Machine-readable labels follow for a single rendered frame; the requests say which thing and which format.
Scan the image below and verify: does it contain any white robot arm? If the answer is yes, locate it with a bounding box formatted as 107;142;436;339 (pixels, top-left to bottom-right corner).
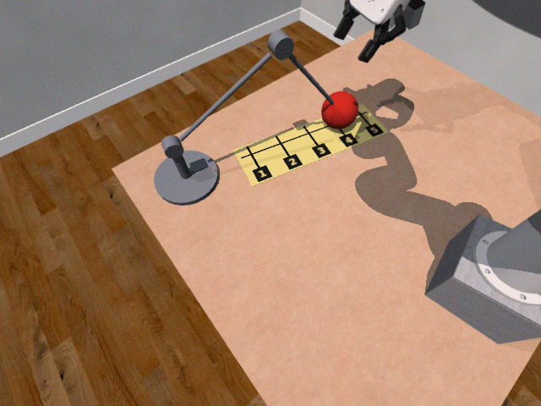
403;0;541;305

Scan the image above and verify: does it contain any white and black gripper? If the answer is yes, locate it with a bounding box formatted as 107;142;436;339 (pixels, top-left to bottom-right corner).
333;0;411;63

